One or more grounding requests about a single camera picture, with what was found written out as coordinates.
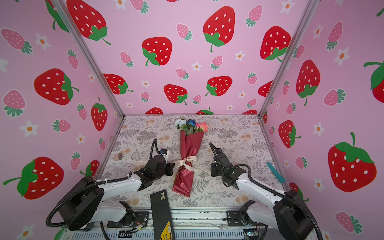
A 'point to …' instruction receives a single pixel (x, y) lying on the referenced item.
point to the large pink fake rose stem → (204, 126)
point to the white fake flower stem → (181, 123)
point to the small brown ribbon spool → (118, 156)
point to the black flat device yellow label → (161, 216)
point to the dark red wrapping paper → (189, 144)
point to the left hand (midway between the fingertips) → (175, 164)
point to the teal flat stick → (276, 173)
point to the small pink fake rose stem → (198, 125)
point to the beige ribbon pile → (182, 162)
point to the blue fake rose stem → (192, 122)
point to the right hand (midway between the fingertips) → (211, 165)
